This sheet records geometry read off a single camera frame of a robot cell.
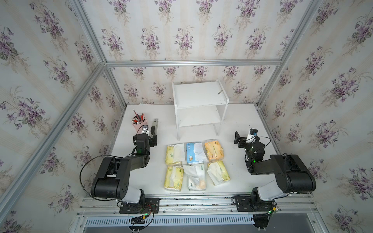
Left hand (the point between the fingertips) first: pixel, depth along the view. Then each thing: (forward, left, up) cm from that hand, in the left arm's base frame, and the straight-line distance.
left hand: (147, 134), depth 93 cm
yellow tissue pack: (-24, -43, -3) cm, 50 cm away
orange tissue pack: (-10, -44, -4) cm, 45 cm away
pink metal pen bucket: (+7, +6, +5) cm, 10 cm away
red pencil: (+33, +19, -12) cm, 40 cm away
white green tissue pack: (-25, -31, -3) cm, 40 cm away
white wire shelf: (+4, -32, +25) cm, 41 cm away
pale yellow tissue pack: (-12, -19, -4) cm, 23 cm away
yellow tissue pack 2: (-26, -18, -3) cm, 32 cm away
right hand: (-1, -63, +4) cm, 63 cm away
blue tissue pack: (-13, -31, -1) cm, 33 cm away
